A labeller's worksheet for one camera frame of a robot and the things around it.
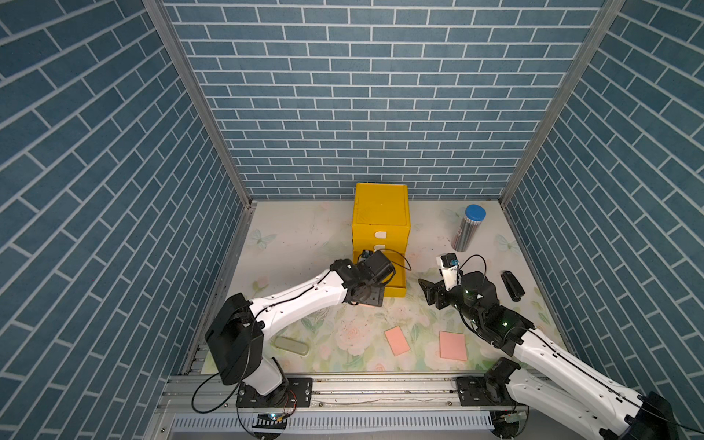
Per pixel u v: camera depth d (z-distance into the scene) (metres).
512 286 0.92
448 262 0.66
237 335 0.41
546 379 0.51
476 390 0.74
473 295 0.58
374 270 0.61
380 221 0.87
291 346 0.81
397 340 0.83
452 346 0.83
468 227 0.94
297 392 0.74
